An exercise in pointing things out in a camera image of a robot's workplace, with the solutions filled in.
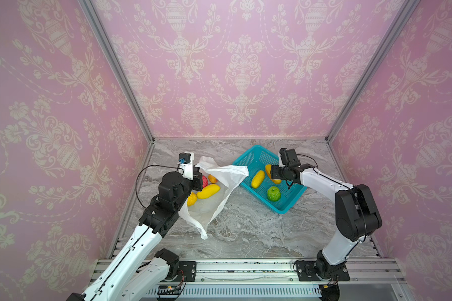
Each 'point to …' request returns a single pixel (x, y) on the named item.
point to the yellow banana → (257, 179)
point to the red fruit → (204, 181)
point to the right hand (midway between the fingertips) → (277, 171)
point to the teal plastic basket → (252, 163)
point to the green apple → (274, 194)
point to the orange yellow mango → (268, 170)
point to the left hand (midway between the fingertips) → (201, 166)
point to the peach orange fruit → (212, 179)
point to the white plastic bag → (199, 215)
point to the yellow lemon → (191, 199)
